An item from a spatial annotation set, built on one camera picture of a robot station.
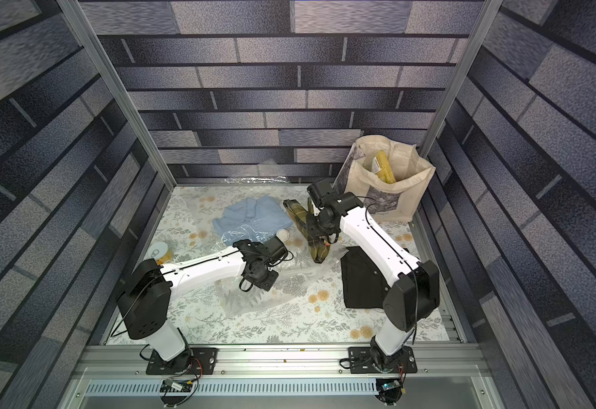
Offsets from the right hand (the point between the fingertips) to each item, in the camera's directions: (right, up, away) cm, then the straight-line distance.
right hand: (315, 226), depth 83 cm
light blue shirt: (-26, +1, +23) cm, 35 cm away
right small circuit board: (+21, -48, -10) cm, 53 cm away
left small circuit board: (-41, -45, -12) cm, 62 cm away
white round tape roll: (-59, -10, +10) cm, 60 cm away
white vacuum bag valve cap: (-12, -5, +19) cm, 23 cm away
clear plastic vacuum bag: (-9, -5, -13) cm, 16 cm away
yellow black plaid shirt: (+1, -7, -4) cm, 8 cm away
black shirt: (+17, -22, +5) cm, 28 cm away
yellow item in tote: (+28, +19, +12) cm, 36 cm away
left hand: (-16, -19, +2) cm, 25 cm away
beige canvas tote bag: (+16, +19, +6) cm, 25 cm away
